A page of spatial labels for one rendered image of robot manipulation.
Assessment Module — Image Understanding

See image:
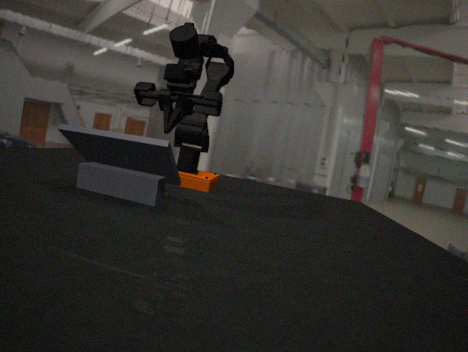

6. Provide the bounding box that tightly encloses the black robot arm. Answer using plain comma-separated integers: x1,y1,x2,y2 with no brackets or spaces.
163,22,234,175

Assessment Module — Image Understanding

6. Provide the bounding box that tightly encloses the grey switch panel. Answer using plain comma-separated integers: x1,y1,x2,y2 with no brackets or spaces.
58,124,181,207

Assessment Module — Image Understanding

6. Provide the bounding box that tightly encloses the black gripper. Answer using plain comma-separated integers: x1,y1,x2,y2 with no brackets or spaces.
134,81,222,134

